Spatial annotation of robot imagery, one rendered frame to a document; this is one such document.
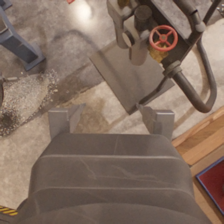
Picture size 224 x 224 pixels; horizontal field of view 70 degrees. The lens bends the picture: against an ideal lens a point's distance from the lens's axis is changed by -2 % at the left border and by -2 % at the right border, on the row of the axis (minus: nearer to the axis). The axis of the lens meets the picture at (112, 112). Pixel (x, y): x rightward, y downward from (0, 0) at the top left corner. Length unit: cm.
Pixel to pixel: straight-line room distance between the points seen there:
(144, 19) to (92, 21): 69
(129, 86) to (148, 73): 13
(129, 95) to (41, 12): 80
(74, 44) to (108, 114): 47
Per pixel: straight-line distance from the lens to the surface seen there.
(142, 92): 93
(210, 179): 48
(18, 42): 100
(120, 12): 57
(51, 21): 124
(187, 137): 83
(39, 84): 108
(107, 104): 92
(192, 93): 51
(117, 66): 97
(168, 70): 50
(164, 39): 47
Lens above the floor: 90
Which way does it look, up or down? 81 degrees down
